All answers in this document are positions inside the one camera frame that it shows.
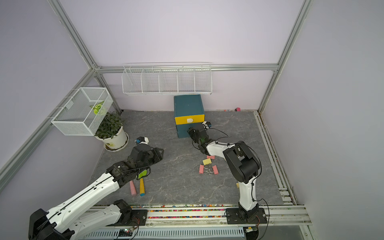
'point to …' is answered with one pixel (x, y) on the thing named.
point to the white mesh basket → (81, 114)
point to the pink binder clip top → (212, 157)
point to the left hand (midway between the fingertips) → (162, 152)
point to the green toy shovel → (142, 189)
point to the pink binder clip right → (215, 169)
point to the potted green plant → (111, 132)
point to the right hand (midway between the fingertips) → (187, 125)
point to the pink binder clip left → (201, 169)
